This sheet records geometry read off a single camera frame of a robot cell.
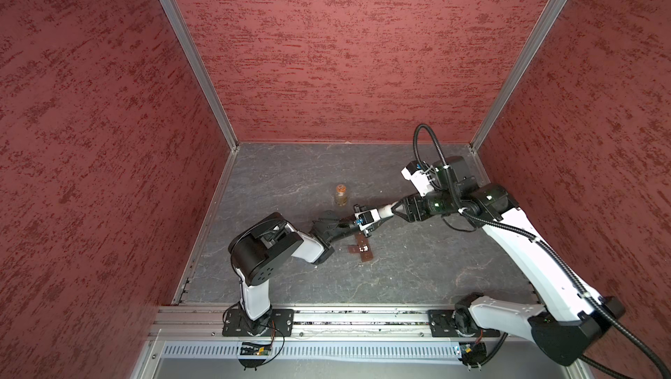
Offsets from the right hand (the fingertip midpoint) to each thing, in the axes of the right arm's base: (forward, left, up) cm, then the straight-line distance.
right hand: (401, 212), depth 70 cm
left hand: (+4, +2, -7) cm, 8 cm away
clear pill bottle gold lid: (+20, +16, -22) cm, 34 cm away
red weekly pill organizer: (0, +10, -25) cm, 26 cm away
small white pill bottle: (+2, +4, -3) cm, 5 cm away
